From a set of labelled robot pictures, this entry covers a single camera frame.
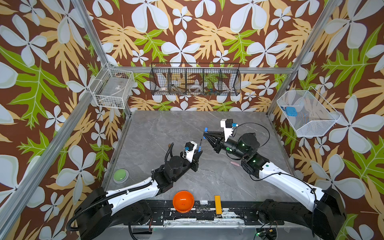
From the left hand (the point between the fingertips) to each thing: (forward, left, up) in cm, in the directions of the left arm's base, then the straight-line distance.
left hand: (200, 149), depth 74 cm
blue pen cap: (+2, -2, +13) cm, 13 cm away
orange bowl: (-19, +8, -22) cm, 30 cm away
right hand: (+1, -1, +11) cm, 11 cm away
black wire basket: (+47, +2, +9) cm, 48 cm away
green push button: (-6, +46, -21) cm, 51 cm away
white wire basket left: (+35, +51, +11) cm, 63 cm away
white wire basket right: (+19, -62, +6) cm, 65 cm away
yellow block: (-21, -10, -21) cm, 32 cm away
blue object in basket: (+24, -55, +4) cm, 60 cm away
